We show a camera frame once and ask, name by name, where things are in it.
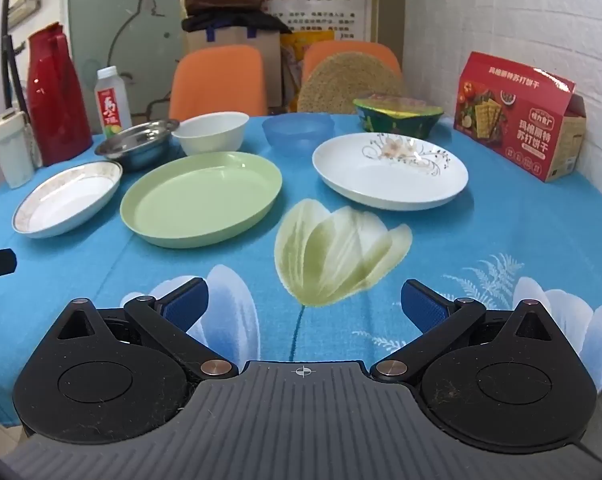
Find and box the white floral plate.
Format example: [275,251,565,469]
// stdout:
[312,132,469,211]

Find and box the white bowl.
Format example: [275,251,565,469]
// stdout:
[172,112,249,156]

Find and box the white gold-rimmed plate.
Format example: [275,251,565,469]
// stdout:
[12,160,123,240]

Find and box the white rectangular container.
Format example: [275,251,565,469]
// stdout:
[0,107,34,188]

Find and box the red thermos jug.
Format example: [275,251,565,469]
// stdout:
[27,22,93,167]

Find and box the steel bowl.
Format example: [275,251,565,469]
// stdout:
[94,119,179,172]

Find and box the green oval plate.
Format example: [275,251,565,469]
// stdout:
[120,152,283,249]

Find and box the juice bottle red label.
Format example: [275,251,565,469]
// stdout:
[95,66,132,138]

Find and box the blue floral tablecloth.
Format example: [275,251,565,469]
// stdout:
[0,119,602,426]

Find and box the red cracker box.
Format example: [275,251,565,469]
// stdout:
[454,51,586,182]

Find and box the green instant noodle bowl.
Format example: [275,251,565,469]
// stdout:
[353,93,444,140]

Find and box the left orange chair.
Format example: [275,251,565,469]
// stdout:
[169,44,269,122]

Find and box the orange chair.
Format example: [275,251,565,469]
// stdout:
[301,40,402,84]
[169,44,269,122]

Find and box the blue plastic bowl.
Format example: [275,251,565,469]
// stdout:
[263,113,335,154]

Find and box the woven straw mat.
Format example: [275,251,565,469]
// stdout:
[297,54,405,115]

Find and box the cardboard box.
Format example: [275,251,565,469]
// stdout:
[181,24,284,109]

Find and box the yellow snack bag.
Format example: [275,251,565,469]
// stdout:
[279,30,335,86]

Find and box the right orange chair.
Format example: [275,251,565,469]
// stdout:
[301,40,402,84]

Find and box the framed text poster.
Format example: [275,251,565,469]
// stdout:
[262,0,378,41]

